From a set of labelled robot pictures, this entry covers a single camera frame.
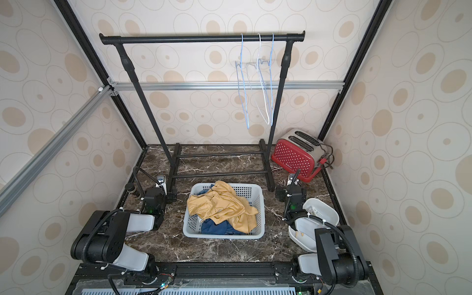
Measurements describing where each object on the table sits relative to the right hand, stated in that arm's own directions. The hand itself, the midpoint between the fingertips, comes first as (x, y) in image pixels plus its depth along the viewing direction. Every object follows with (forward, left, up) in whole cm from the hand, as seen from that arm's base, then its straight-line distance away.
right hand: (298, 186), depth 90 cm
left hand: (-2, +66, +1) cm, 66 cm away
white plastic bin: (-30, +6, +16) cm, 34 cm away
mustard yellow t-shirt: (-13, +36, +5) cm, 39 cm away
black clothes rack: (+18, +40, -7) cm, 45 cm away
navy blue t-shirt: (-23, +41, +2) cm, 47 cm away
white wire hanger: (+38, +19, +25) cm, 49 cm away
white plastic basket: (-3, +23, -2) cm, 23 cm away
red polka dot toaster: (+16, 0, +9) cm, 19 cm away
